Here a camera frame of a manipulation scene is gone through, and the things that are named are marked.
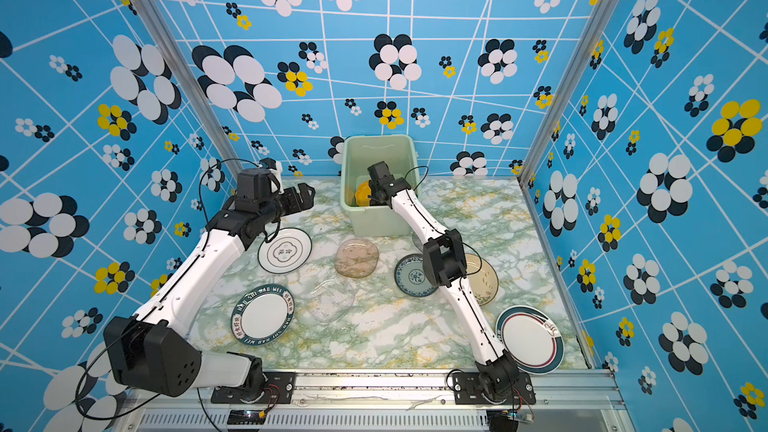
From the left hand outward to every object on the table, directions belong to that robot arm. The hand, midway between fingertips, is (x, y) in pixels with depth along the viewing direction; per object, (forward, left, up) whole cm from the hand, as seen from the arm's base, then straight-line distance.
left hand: (302, 191), depth 81 cm
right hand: (+16, -17, -20) cm, 30 cm away
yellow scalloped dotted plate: (+21, -13, -24) cm, 34 cm away
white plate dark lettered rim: (-24, +13, -27) cm, 38 cm away
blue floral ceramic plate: (-12, -30, -27) cm, 42 cm away
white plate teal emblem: (-4, +11, -27) cm, 29 cm away
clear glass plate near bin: (0, -33, -25) cm, 42 cm away
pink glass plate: (-6, -13, -26) cm, 30 cm away
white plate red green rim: (-30, -63, -26) cm, 74 cm away
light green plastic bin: (+30, -12, -12) cm, 34 cm away
